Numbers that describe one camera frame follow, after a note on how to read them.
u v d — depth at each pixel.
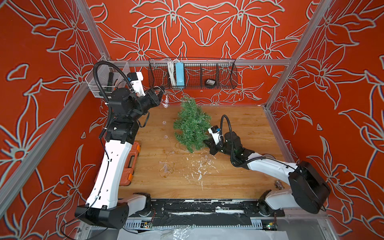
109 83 0.85
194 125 0.71
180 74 0.90
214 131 0.71
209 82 0.95
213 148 0.73
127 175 0.79
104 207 0.36
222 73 1.00
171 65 0.87
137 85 0.52
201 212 0.73
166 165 0.86
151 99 0.52
